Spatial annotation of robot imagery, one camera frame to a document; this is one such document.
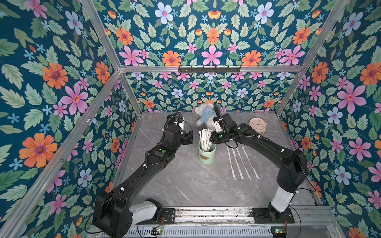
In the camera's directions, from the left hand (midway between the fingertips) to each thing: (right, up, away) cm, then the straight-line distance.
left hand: (187, 129), depth 79 cm
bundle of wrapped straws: (+10, -8, +7) cm, 15 cm away
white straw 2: (+31, -28, +7) cm, 43 cm away
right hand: (+15, -4, +6) cm, 17 cm away
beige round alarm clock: (+51, +3, +32) cm, 60 cm away
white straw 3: (+34, -22, +12) cm, 42 cm away
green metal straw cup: (+11, -17, +7) cm, 21 cm away
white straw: (+27, -22, +14) cm, 37 cm away
